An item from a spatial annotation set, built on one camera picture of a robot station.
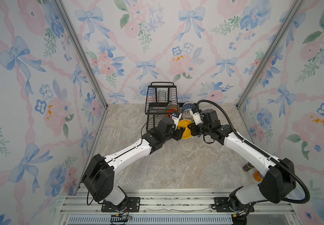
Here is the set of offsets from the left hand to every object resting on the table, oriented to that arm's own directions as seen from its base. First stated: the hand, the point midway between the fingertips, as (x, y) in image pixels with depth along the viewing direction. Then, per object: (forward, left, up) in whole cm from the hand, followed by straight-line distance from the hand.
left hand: (181, 125), depth 79 cm
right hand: (+3, -5, -3) cm, 6 cm away
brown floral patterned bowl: (+32, +3, -15) cm, 36 cm away
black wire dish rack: (+37, +12, -17) cm, 43 cm away
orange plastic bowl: (+29, +5, -20) cm, 35 cm away
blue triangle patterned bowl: (+33, -10, -17) cm, 39 cm away
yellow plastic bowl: (+1, -1, 0) cm, 2 cm away
